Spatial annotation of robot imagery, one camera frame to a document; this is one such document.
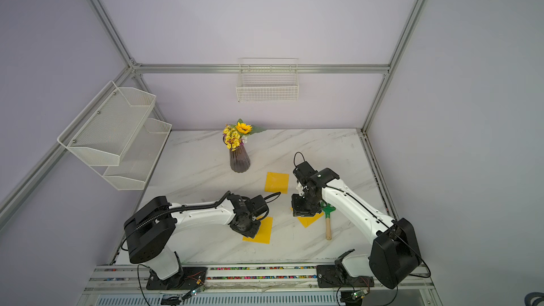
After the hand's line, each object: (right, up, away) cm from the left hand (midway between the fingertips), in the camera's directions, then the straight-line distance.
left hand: (248, 234), depth 84 cm
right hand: (+20, +9, -6) cm, 23 cm away
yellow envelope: (+6, +1, 0) cm, 6 cm away
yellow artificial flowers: (-5, +40, 0) cm, 40 cm away
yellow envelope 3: (+24, +4, +3) cm, 24 cm away
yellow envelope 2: (+11, +19, +15) cm, 26 cm away
